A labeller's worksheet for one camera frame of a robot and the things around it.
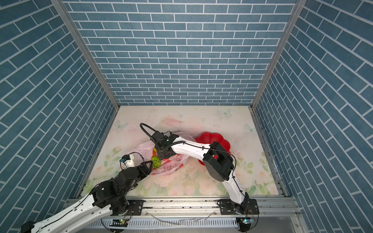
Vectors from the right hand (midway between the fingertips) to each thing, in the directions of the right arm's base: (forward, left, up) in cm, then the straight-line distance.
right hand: (161, 153), depth 88 cm
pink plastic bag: (-2, +7, +6) cm, 9 cm away
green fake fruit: (-6, +2, -1) cm, 6 cm away
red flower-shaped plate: (+16, -30, -4) cm, 34 cm away
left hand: (-10, +2, +5) cm, 11 cm away
